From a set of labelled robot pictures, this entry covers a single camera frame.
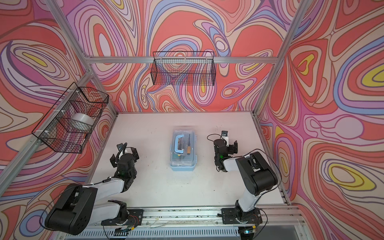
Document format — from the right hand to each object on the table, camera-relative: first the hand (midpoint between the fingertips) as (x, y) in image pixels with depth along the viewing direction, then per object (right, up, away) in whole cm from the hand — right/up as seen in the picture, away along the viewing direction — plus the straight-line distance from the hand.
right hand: (230, 143), depth 95 cm
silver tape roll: (-78, +13, -25) cm, 83 cm away
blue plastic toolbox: (-30, -3, -9) cm, 31 cm away
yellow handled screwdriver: (-26, -2, -5) cm, 27 cm away
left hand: (-64, -3, -8) cm, 65 cm away
